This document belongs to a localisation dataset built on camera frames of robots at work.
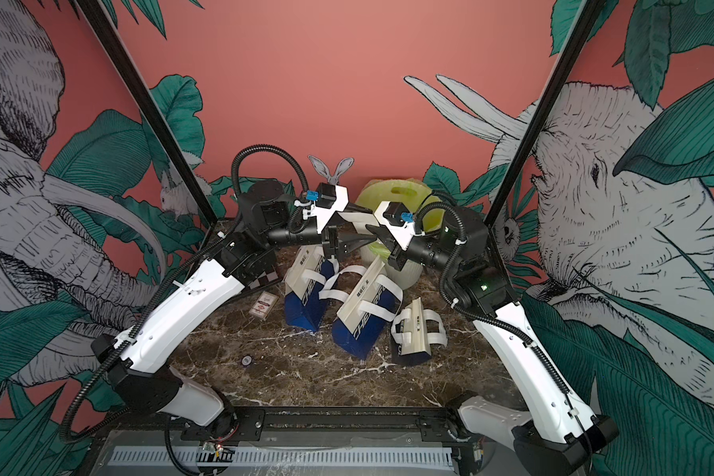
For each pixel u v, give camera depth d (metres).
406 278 0.98
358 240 0.52
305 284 0.78
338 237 0.49
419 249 0.50
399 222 0.45
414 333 0.65
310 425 0.75
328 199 0.44
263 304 0.94
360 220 0.58
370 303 0.72
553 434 0.37
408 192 0.95
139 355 0.40
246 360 0.85
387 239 0.52
